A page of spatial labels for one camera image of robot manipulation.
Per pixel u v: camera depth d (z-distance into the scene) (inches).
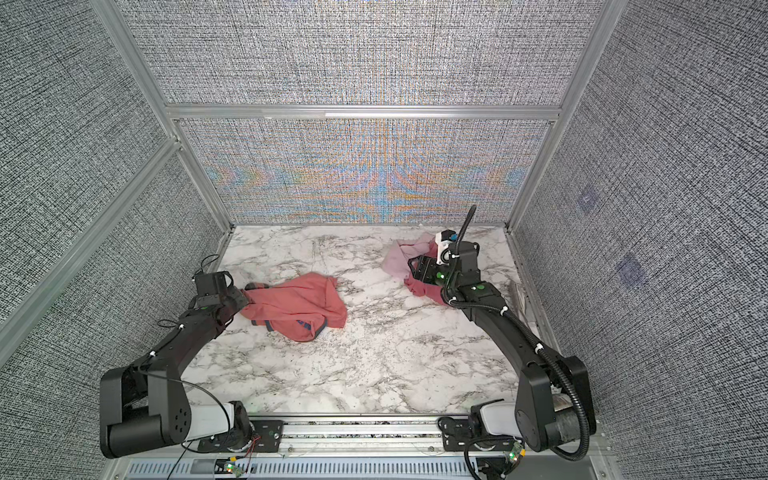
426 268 28.8
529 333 19.0
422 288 38.3
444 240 29.5
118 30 28.2
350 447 28.8
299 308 36.3
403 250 41.8
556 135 36.8
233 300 31.4
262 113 35.4
